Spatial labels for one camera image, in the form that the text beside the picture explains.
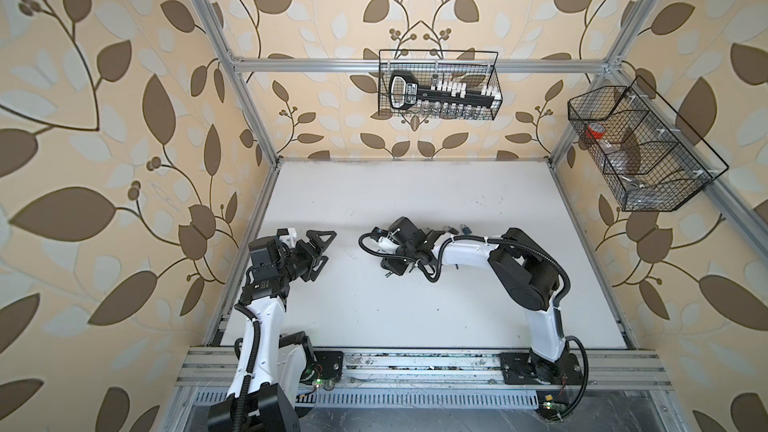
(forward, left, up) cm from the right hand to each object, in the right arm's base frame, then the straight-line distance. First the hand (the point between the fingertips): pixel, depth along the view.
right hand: (387, 260), depth 93 cm
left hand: (-3, +14, +16) cm, 22 cm away
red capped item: (+25, -63, +29) cm, 74 cm away
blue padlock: (+11, -27, 0) cm, 29 cm away
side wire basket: (+8, -66, +35) cm, 75 cm away
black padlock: (+10, -22, +1) cm, 24 cm away
